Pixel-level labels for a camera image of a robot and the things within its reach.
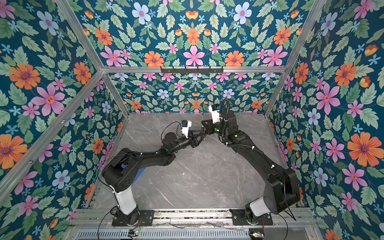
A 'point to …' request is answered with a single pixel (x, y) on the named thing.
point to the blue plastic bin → (123, 166)
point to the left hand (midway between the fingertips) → (205, 130)
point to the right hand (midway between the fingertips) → (203, 120)
